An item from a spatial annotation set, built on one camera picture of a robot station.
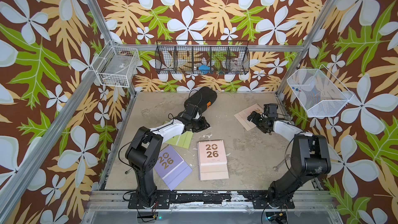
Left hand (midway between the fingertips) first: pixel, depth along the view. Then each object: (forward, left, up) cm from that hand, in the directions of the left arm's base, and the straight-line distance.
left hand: (211, 123), depth 91 cm
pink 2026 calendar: (-19, 0, -6) cm, 20 cm away
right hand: (+6, -27, -3) cm, 28 cm away
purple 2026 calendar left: (-23, +22, -9) cm, 33 cm away
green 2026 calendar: (-6, +17, -9) cm, 20 cm away
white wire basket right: (+8, -58, +18) cm, 61 cm away
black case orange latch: (+25, +4, -6) cm, 26 cm away
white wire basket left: (+22, +54, +25) cm, 63 cm away
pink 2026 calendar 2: (+12, -23, -10) cm, 28 cm away
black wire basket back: (+36, +5, +22) cm, 42 cm away
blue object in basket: (+27, +4, +19) cm, 33 cm away
